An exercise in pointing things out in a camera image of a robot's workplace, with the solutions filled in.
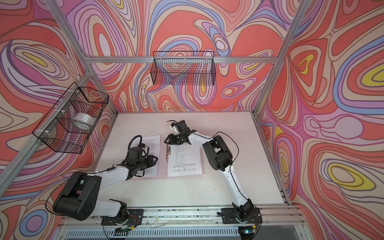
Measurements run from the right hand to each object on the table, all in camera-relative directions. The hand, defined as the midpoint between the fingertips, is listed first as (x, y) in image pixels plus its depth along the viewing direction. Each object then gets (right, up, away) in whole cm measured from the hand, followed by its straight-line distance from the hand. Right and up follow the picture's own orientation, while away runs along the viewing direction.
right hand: (168, 144), depth 100 cm
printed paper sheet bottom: (+12, -9, -7) cm, 17 cm away
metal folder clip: (+1, -5, -4) cm, 6 cm away
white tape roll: (-37, +15, -27) cm, 48 cm away
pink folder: (-2, -14, -11) cm, 18 cm away
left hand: (-5, -8, -8) cm, 12 cm away
